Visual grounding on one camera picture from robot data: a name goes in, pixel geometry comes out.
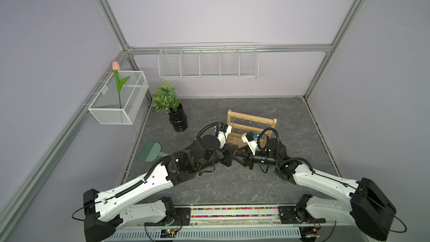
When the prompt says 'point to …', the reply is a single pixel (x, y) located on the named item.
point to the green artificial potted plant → (165, 98)
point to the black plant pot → (178, 118)
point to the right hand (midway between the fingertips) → (232, 153)
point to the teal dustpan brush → (149, 150)
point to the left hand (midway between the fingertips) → (238, 149)
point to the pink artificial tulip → (120, 84)
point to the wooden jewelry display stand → (241, 124)
